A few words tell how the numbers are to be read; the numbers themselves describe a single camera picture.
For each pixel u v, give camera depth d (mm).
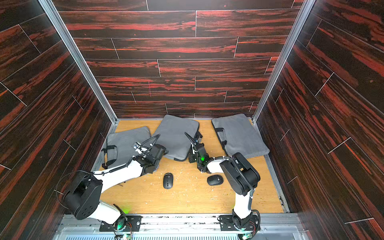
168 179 871
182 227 728
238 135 1077
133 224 722
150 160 680
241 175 436
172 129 1125
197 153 750
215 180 866
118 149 992
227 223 722
